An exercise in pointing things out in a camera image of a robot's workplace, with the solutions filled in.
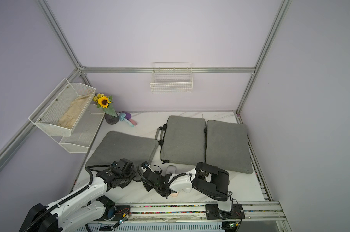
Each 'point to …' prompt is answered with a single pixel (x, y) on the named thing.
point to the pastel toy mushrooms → (126, 116)
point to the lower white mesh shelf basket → (83, 132)
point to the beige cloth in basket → (71, 115)
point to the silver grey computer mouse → (171, 169)
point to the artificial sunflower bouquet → (104, 102)
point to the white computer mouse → (187, 190)
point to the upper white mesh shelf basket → (61, 110)
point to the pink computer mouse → (174, 195)
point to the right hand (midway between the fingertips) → (147, 179)
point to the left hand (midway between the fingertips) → (134, 176)
